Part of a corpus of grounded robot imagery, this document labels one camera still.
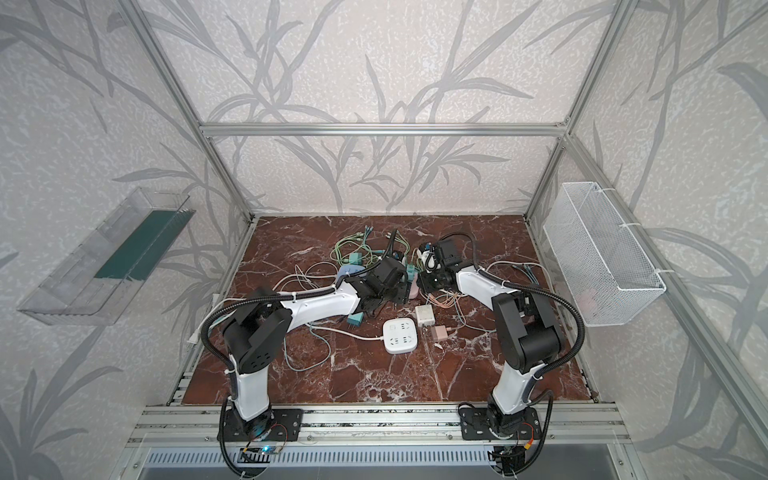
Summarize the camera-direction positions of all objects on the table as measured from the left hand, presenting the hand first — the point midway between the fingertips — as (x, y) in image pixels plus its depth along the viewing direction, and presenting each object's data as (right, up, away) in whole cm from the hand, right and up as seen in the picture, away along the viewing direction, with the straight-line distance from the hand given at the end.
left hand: (407, 278), depth 92 cm
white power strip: (-2, -16, -6) cm, 17 cm away
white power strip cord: (-18, -16, -3) cm, 25 cm away
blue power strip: (-20, +2, +9) cm, 22 cm away
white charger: (+5, -11, -2) cm, 12 cm away
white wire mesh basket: (+41, +5, -32) cm, 52 cm away
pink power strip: (+2, -4, +1) cm, 5 cm away
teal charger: (-16, -12, -3) cm, 20 cm away
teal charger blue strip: (-18, +5, +13) cm, 23 cm away
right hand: (+6, +2, +4) cm, 7 cm away
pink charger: (+9, -16, -6) cm, 19 cm away
